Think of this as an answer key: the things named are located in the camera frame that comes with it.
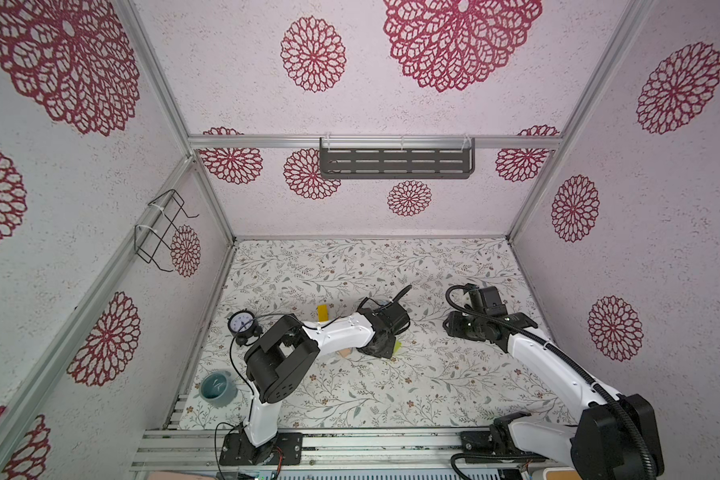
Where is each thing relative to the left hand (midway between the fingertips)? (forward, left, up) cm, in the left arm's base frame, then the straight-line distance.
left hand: (378, 353), depth 90 cm
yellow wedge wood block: (+14, +17, +1) cm, 22 cm away
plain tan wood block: (0, +10, +1) cm, 10 cm away
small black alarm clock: (+8, +42, +4) cm, 43 cm away
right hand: (+5, -20, +10) cm, 23 cm away
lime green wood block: (+2, -6, 0) cm, 6 cm away
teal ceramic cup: (-10, +45, +2) cm, 46 cm away
